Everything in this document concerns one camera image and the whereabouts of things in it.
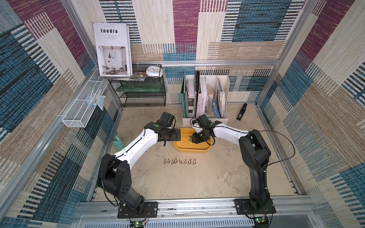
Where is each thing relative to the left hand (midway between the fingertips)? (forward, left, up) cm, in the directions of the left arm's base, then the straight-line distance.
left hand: (172, 135), depth 87 cm
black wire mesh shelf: (+44, +20, -3) cm, 49 cm away
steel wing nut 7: (-12, -10, -13) cm, 20 cm away
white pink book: (+22, -20, +2) cm, 30 cm away
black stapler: (+27, -52, -9) cm, 60 cm away
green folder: (+18, -7, +14) cm, 24 cm away
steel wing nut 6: (-12, -7, -13) cm, 19 cm away
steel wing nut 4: (-11, -1, -13) cm, 17 cm away
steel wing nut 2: (-11, +3, -13) cm, 17 cm away
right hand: (+4, -13, -10) cm, 17 cm away
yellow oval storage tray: (-1, -7, -11) cm, 13 cm away
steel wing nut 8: (-12, -13, -13) cm, 22 cm away
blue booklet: (+22, -30, -1) cm, 37 cm away
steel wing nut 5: (-11, -4, -13) cm, 18 cm away
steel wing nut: (-11, +5, -13) cm, 18 cm away
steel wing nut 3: (-11, +1, -13) cm, 17 cm away
